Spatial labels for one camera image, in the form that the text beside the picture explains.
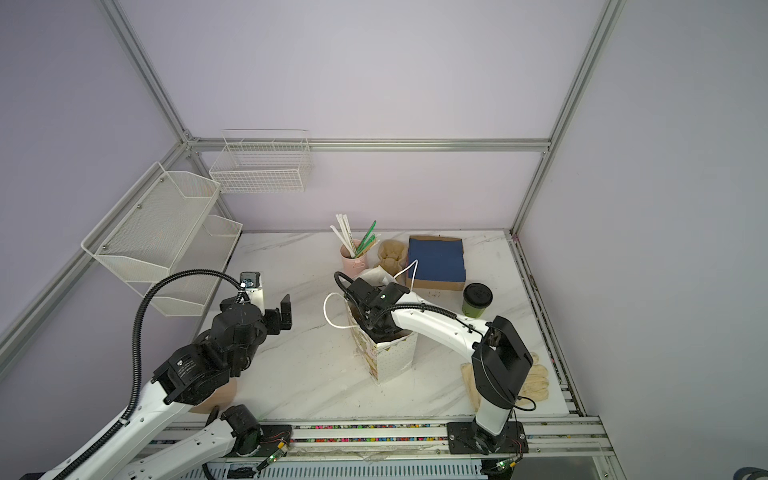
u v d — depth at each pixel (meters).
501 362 0.44
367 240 0.97
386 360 0.70
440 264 1.11
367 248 0.96
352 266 1.02
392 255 1.11
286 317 0.64
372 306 0.59
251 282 0.56
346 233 1.01
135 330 0.44
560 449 0.74
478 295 0.88
